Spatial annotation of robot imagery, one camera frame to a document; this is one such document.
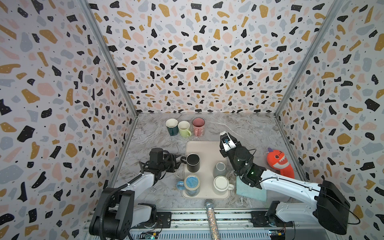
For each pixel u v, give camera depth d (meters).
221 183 0.78
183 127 1.04
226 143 0.62
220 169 0.82
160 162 0.72
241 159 0.56
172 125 1.02
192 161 0.85
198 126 1.00
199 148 1.05
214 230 0.69
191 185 0.75
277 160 0.87
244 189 0.83
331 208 0.41
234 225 0.73
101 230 0.36
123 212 0.41
